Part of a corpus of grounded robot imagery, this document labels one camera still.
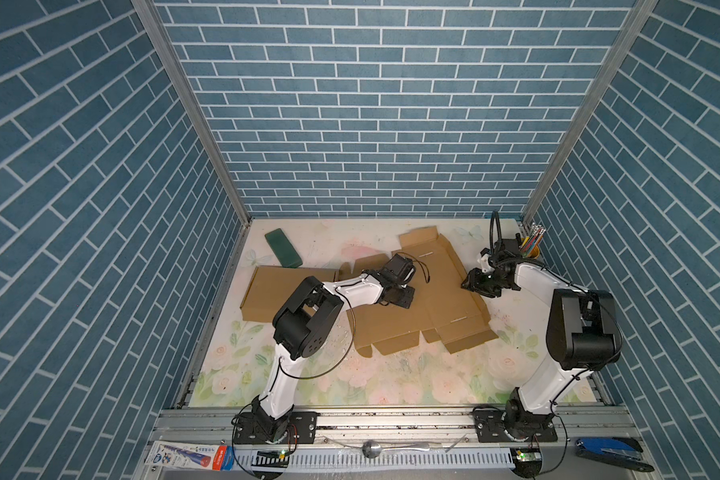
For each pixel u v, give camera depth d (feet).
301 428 2.42
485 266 2.89
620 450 2.11
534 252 3.25
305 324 1.73
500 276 2.43
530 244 3.18
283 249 3.58
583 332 1.60
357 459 2.32
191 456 2.27
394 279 2.53
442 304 3.23
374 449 2.28
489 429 2.41
